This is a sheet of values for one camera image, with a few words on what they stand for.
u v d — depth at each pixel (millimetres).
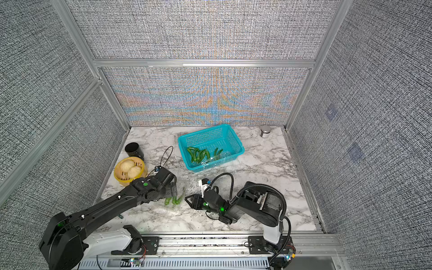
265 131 1108
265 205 479
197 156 1012
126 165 930
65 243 391
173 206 836
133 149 975
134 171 900
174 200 854
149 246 746
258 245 727
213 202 663
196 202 747
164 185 644
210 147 1095
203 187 798
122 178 921
